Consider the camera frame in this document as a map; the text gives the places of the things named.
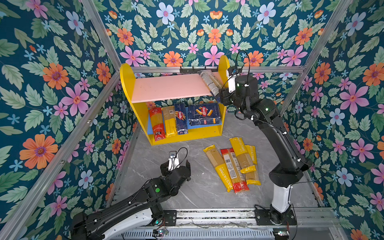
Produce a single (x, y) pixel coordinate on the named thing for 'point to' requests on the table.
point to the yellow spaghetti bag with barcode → (169, 120)
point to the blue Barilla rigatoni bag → (204, 114)
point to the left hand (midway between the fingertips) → (183, 160)
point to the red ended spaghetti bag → (237, 178)
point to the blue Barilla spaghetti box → (180, 114)
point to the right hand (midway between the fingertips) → (227, 86)
